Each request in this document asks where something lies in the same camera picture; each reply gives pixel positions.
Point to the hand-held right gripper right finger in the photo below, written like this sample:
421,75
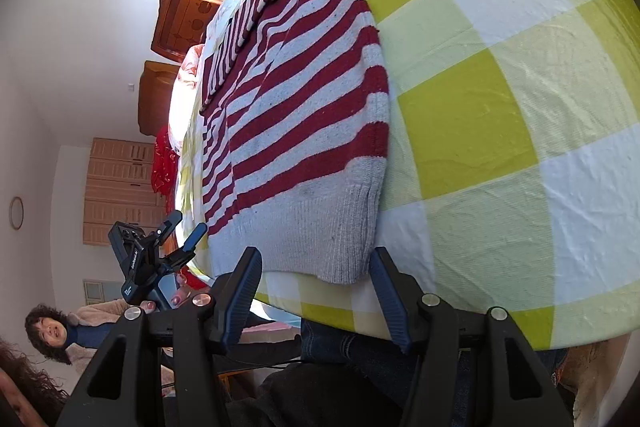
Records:
390,297

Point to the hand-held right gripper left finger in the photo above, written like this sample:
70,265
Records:
245,292

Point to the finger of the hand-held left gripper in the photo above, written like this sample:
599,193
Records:
196,236
170,221

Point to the striped knit sweater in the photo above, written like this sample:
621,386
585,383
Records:
300,132

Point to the person's left hand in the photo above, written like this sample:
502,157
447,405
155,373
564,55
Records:
181,299

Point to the grey framed panel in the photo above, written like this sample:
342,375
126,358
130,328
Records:
93,291

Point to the red printed quilt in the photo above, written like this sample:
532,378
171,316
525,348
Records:
162,162

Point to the light wooden wardrobe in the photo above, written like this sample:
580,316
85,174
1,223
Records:
120,187

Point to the plain wooden headboard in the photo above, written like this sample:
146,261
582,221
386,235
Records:
157,97

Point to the pink floral pillow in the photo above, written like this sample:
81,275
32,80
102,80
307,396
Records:
187,72

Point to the person's head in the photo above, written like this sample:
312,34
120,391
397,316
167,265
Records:
30,382

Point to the yellow checked tablecloth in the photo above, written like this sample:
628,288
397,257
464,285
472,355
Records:
500,107

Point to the round wall ornament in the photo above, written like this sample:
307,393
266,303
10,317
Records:
16,213

